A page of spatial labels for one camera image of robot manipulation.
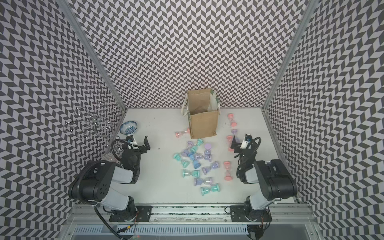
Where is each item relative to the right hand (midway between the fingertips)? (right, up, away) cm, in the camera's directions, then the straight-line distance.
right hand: (242, 138), depth 89 cm
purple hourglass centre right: (-22, -17, -5) cm, 29 cm away
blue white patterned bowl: (-77, +6, +14) cm, 78 cm away
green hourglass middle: (-34, -19, -5) cm, 39 cm away
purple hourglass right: (-2, +4, +12) cm, 13 cm away
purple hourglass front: (-27, -22, -9) cm, 36 cm away
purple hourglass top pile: (-21, -9, +2) cm, 23 cm away
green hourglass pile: (-35, -14, -1) cm, 38 cm away
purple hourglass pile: (-36, -9, +4) cm, 37 cm away
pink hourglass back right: (-3, +14, +22) cm, 26 cm away
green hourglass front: (-23, -25, -12) cm, 36 cm away
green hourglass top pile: (-30, -7, +4) cm, 31 cm away
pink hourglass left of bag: (-40, +2, +12) cm, 42 cm away
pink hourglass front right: (-10, -15, -3) cm, 18 cm away
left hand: (-63, 0, 0) cm, 63 cm away
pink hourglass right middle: (-6, -1, +11) cm, 12 cm away
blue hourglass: (-28, -15, -3) cm, 32 cm away
